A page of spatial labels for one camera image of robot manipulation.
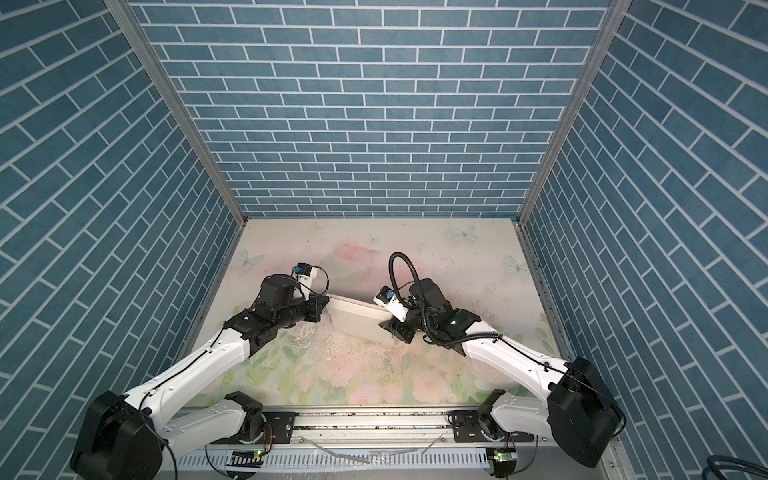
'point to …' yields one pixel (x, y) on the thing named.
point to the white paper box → (359, 316)
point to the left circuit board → (247, 458)
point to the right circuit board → (505, 455)
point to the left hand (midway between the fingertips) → (330, 300)
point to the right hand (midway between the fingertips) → (383, 313)
